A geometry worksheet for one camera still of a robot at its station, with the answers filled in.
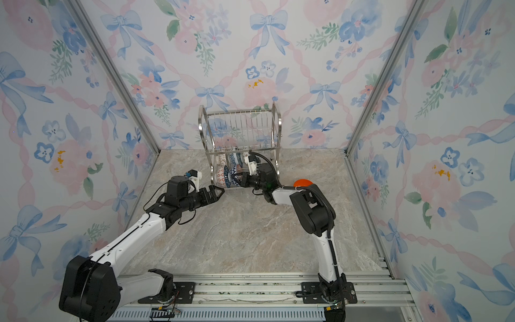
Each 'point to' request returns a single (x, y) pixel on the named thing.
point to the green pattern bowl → (245, 153)
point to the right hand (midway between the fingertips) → (234, 175)
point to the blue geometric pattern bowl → (234, 176)
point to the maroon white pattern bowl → (222, 159)
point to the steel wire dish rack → (227, 135)
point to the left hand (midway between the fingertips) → (218, 191)
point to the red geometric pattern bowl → (220, 177)
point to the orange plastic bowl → (302, 182)
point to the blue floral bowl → (233, 159)
